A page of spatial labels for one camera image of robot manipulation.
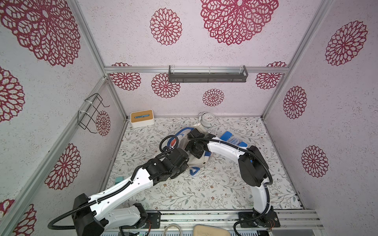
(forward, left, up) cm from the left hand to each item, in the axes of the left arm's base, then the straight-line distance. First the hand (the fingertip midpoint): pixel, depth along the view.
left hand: (186, 165), depth 75 cm
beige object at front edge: (-26, -9, -14) cm, 31 cm away
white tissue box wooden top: (+45, +35, -13) cm, 59 cm away
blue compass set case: (+24, -39, -18) cm, 49 cm away
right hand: (+16, 0, -10) cm, 19 cm away
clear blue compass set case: (+27, -34, -18) cm, 47 cm away
